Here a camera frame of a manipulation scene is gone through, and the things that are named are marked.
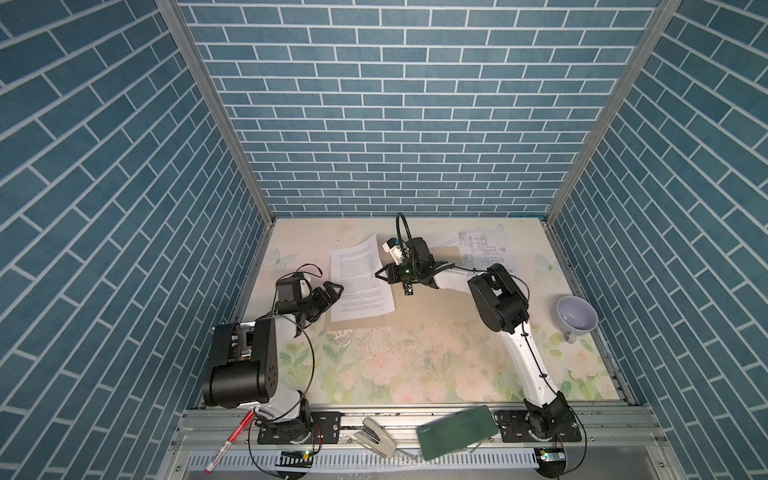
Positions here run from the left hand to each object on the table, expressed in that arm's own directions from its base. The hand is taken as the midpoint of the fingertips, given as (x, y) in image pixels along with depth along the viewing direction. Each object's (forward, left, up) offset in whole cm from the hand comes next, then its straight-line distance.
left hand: (336, 294), depth 94 cm
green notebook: (-38, -34, -4) cm, 51 cm away
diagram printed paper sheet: (+21, -52, -3) cm, 56 cm away
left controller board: (-42, +6, -7) cm, 43 cm away
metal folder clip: (+3, -23, -3) cm, 24 cm away
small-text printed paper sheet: (+26, -43, -4) cm, 50 cm away
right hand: (+9, -12, -1) cm, 15 cm away
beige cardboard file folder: (-2, -29, -4) cm, 30 cm away
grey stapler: (-38, -14, -2) cm, 41 cm away
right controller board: (-44, -57, -8) cm, 73 cm away
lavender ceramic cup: (-8, -76, -2) cm, 76 cm away
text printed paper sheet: (+3, -9, -4) cm, 10 cm away
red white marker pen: (-35, +20, -4) cm, 41 cm away
